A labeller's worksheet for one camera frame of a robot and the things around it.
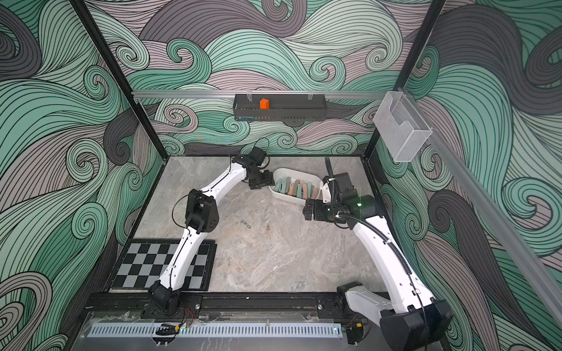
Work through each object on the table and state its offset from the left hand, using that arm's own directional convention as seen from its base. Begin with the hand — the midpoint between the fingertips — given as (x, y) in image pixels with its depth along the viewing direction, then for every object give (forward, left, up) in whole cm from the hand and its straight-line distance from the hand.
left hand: (270, 182), depth 102 cm
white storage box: (0, -12, -3) cm, 13 cm away
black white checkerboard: (-37, +49, -2) cm, 61 cm away
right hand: (-25, -18, +15) cm, 34 cm away
